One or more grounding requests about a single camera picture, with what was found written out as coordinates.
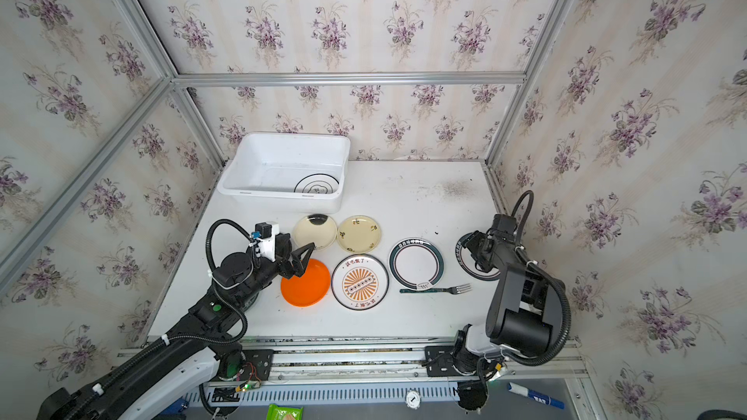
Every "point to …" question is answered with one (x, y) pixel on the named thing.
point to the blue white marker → (536, 396)
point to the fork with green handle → (459, 289)
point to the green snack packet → (275, 412)
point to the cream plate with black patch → (319, 229)
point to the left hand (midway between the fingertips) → (300, 237)
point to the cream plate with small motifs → (359, 233)
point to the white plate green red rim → (415, 262)
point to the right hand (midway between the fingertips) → (472, 250)
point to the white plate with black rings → (316, 183)
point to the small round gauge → (413, 400)
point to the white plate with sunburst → (360, 282)
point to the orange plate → (308, 290)
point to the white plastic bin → (266, 167)
